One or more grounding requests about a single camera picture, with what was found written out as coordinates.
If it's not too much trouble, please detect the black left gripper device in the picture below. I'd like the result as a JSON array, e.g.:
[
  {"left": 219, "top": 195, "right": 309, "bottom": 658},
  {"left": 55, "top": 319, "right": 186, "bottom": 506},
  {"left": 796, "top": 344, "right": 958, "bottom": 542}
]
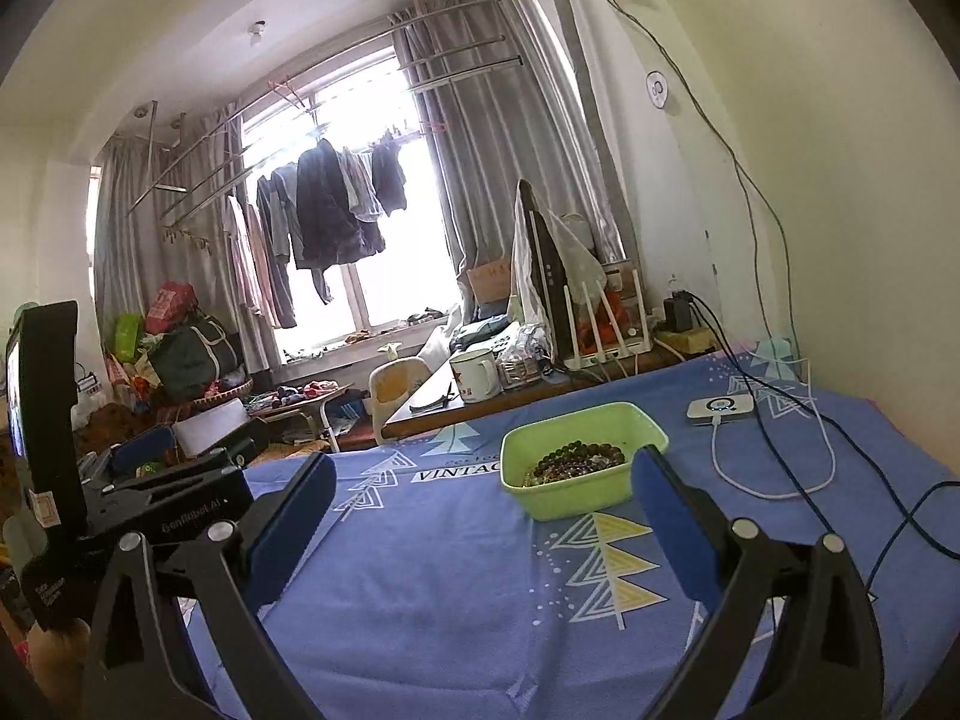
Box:
[{"left": 3, "top": 301, "right": 252, "bottom": 629}]

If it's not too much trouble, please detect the black duffel bag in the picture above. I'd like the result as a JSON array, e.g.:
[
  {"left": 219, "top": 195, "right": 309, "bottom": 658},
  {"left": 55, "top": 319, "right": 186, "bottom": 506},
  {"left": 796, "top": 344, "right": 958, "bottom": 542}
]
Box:
[{"left": 148, "top": 310, "right": 241, "bottom": 401}]

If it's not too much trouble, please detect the white chair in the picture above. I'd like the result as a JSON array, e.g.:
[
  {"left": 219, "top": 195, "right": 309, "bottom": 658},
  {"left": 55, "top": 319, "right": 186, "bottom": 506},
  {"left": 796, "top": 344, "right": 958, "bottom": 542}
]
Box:
[{"left": 368, "top": 356, "right": 431, "bottom": 445}]

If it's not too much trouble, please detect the wooden desk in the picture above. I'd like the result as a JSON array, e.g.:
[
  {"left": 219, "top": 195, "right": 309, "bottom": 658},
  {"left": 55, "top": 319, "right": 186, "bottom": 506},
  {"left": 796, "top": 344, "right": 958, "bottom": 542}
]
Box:
[{"left": 379, "top": 340, "right": 723, "bottom": 442}]

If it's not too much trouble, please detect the white power bank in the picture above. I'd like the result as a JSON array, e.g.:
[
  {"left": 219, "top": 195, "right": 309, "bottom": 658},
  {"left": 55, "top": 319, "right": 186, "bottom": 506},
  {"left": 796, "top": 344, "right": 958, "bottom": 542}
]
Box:
[{"left": 686, "top": 394, "right": 755, "bottom": 422}]

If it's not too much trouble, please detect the white enamel mug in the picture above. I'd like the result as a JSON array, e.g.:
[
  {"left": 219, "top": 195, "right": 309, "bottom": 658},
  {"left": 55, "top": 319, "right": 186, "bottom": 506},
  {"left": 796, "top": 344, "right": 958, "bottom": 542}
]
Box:
[{"left": 449, "top": 349, "right": 503, "bottom": 405}]

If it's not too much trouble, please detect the green plastic basin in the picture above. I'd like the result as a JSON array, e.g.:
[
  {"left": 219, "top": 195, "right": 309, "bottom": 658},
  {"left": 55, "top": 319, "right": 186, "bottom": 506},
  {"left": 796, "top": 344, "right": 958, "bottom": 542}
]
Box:
[{"left": 500, "top": 401, "right": 669, "bottom": 522}]

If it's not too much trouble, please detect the dark hanging jacket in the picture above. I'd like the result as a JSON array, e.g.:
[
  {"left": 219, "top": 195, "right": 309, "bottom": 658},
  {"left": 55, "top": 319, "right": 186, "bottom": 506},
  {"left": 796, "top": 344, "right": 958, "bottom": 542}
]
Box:
[{"left": 296, "top": 138, "right": 386, "bottom": 270}]

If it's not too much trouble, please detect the grey left curtain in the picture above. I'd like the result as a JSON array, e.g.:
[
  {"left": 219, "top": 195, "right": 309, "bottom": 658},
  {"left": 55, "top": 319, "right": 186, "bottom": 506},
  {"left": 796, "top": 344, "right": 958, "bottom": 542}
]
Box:
[{"left": 93, "top": 104, "right": 280, "bottom": 372}]

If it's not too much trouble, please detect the grey curtain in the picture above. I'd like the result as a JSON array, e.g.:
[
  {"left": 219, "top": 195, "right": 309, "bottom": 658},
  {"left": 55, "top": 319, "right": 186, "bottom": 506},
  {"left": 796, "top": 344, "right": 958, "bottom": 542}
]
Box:
[
  {"left": 391, "top": 0, "right": 633, "bottom": 314},
  {"left": 93, "top": 104, "right": 280, "bottom": 372}
]

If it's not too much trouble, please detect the white wifi router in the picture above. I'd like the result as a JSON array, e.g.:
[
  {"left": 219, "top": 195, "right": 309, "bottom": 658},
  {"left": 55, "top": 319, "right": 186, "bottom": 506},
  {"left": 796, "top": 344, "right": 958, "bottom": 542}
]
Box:
[{"left": 563, "top": 262, "right": 654, "bottom": 371}]

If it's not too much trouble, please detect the black power adapter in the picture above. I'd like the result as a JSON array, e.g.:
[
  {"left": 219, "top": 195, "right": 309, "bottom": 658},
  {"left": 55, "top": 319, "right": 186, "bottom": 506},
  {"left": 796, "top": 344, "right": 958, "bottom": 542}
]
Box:
[{"left": 664, "top": 289, "right": 698, "bottom": 333}]

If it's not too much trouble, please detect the metal drying rack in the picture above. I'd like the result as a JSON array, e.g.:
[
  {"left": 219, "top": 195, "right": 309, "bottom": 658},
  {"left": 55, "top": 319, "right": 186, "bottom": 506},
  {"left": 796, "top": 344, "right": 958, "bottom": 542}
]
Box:
[{"left": 125, "top": 0, "right": 524, "bottom": 229}]

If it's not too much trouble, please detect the grey right curtain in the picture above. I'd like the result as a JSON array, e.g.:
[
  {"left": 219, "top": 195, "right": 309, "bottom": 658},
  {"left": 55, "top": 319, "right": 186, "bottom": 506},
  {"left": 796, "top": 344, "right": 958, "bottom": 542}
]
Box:
[{"left": 391, "top": 0, "right": 633, "bottom": 314}]

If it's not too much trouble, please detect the white charging cable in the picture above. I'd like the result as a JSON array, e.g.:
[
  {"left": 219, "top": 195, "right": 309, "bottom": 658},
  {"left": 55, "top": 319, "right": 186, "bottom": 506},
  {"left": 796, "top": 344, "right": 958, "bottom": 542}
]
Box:
[{"left": 707, "top": 358, "right": 838, "bottom": 503}]

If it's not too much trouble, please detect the black power cable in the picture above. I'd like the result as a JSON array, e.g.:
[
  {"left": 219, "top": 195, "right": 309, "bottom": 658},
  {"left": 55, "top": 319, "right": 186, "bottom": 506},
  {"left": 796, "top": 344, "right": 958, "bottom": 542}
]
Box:
[{"left": 595, "top": 0, "right": 960, "bottom": 593}]

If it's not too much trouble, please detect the dark bead bracelets pile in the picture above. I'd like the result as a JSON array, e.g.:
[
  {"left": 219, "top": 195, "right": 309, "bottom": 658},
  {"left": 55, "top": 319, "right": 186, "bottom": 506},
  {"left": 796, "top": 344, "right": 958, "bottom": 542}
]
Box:
[{"left": 522, "top": 439, "right": 628, "bottom": 486}]

